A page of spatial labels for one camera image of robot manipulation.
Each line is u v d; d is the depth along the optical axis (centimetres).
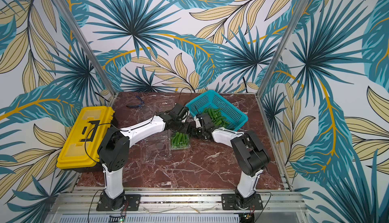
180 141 92
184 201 75
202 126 75
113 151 49
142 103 112
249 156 48
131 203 74
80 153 72
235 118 101
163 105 112
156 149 91
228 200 74
